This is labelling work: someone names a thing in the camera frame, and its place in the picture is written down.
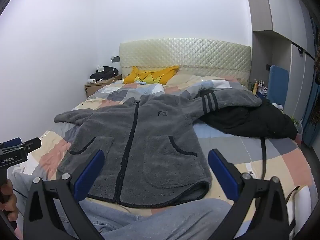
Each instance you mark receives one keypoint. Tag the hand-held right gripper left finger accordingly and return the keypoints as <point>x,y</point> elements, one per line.
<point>90,172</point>

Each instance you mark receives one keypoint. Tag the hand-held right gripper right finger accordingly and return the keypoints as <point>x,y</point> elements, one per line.
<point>225,175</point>

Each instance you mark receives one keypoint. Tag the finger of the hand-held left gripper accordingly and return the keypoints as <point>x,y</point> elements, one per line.
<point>31,144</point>
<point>12,141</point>

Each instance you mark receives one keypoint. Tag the grey fleece zip jacket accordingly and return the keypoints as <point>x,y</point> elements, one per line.
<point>150,135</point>

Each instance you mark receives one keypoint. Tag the person's left hand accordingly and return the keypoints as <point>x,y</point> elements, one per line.
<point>8,200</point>

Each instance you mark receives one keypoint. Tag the patchwork quilt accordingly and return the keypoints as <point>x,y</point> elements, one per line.
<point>275,160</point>

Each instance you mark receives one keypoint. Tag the black jacket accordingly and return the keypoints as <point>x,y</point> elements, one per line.
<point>250,122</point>

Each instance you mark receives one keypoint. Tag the person's jeans-clad legs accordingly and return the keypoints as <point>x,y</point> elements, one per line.
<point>162,220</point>

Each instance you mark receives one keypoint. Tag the brown cardboard box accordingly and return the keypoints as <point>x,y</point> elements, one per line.
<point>95,88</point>

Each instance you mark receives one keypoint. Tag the white roll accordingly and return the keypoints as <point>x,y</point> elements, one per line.
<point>91,81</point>

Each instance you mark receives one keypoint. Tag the white plastic bag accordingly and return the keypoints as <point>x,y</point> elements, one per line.
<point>297,125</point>

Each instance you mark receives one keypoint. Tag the group of bottles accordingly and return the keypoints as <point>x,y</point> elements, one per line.
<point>258,86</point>

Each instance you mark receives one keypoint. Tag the black bag on table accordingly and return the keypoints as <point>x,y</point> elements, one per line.
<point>107,72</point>

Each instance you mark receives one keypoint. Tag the blue fabric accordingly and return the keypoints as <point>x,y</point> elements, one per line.
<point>312,115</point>

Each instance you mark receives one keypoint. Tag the yellow pillow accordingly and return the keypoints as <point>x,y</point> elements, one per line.
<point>165,73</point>

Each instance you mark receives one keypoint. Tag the cream quilted headboard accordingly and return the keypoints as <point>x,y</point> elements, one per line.
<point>187,52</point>

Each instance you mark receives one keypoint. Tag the brown patterned cloth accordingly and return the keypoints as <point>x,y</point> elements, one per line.
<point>317,65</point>

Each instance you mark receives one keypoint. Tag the white bedside cabinet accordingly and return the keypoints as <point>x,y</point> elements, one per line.
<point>282,5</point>

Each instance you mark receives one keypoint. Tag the grey wall socket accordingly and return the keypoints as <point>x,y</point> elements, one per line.
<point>115,59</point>

